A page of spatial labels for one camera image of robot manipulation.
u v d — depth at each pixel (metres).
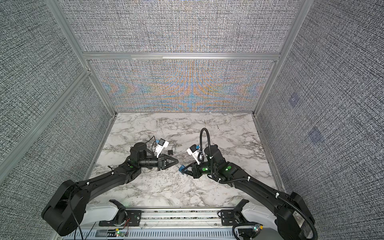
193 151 0.69
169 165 0.71
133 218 0.74
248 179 0.50
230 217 0.72
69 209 0.41
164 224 0.73
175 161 0.74
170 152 0.97
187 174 0.71
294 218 0.39
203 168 0.66
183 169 0.72
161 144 0.71
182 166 0.72
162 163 0.69
